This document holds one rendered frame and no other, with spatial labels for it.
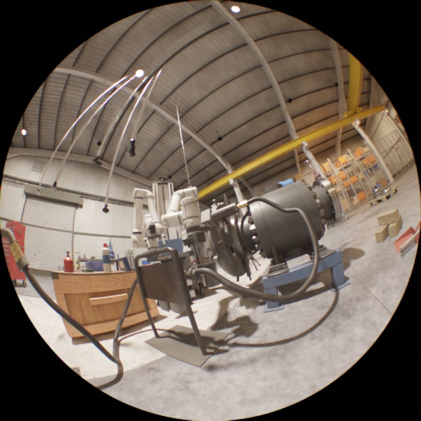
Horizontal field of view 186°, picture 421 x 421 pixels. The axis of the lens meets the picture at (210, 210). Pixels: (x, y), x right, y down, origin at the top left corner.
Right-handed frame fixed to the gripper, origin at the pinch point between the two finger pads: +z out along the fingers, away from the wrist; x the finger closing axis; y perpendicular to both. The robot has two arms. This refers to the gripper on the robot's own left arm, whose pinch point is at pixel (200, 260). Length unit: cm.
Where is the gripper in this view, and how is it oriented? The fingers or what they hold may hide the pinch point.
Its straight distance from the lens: 65.9
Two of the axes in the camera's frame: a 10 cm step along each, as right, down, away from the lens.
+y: -8.4, 0.1, -5.5
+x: 5.0, -4.0, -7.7
